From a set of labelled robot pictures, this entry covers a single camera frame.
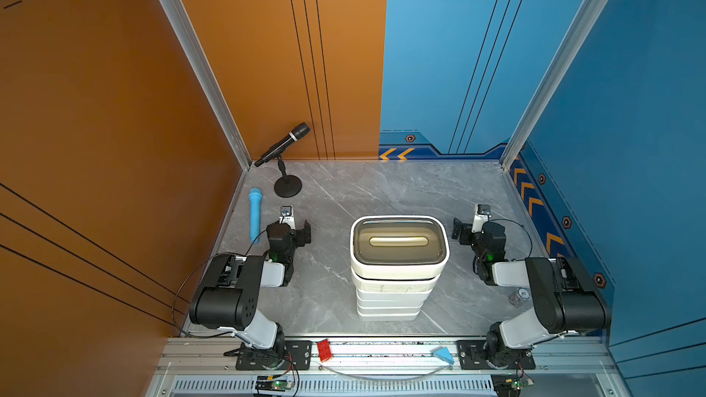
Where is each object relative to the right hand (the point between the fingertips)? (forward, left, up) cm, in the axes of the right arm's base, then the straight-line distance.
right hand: (470, 220), depth 94 cm
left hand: (0, +62, +1) cm, 62 cm away
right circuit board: (-46, -1, -7) cm, 46 cm away
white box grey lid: (-32, +30, +19) cm, 48 cm away
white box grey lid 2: (-30, +30, +6) cm, 43 cm away
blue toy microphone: (+13, +79, -1) cm, 80 cm away
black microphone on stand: (+18, +68, -3) cm, 71 cm away
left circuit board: (-46, +60, -7) cm, 76 cm away
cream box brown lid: (-32, +30, +23) cm, 49 cm away
